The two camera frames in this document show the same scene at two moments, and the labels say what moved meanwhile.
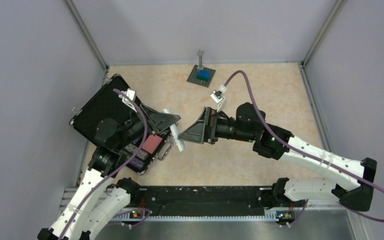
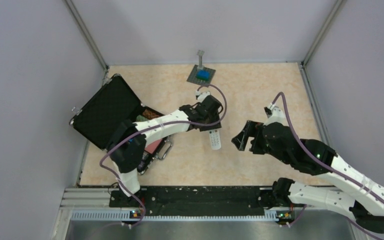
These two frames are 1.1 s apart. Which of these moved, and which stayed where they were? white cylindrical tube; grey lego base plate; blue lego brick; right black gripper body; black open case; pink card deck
Moved: right black gripper body; white cylindrical tube
Stayed: black open case; grey lego base plate; pink card deck; blue lego brick
